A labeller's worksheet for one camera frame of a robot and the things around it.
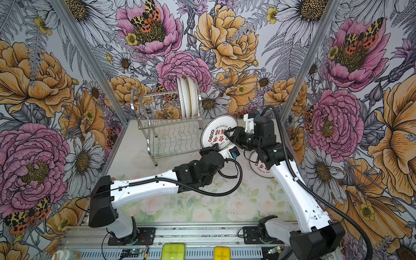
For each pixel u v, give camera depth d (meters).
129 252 0.71
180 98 0.72
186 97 0.74
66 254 0.63
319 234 0.37
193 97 0.73
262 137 0.52
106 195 0.43
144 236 0.73
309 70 0.92
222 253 0.70
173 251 0.70
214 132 0.78
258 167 0.97
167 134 1.08
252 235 0.74
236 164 0.59
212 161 0.54
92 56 0.89
